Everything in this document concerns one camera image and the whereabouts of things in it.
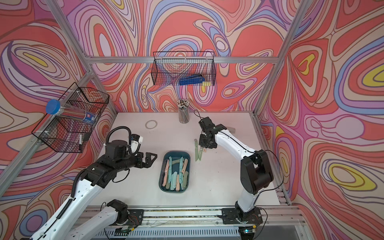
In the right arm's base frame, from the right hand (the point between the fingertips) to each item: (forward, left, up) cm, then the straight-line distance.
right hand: (205, 148), depth 88 cm
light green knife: (+5, +5, -9) cm, 12 cm away
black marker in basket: (-4, +63, +17) cm, 65 cm away
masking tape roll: (+27, +39, -7) cm, 48 cm away
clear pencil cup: (+29, +13, +4) cm, 32 cm away
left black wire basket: (-1, +70, +19) cm, 73 cm away
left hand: (-11, +28, +12) cm, 32 cm away
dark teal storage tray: (-12, +19, -8) cm, 24 cm away
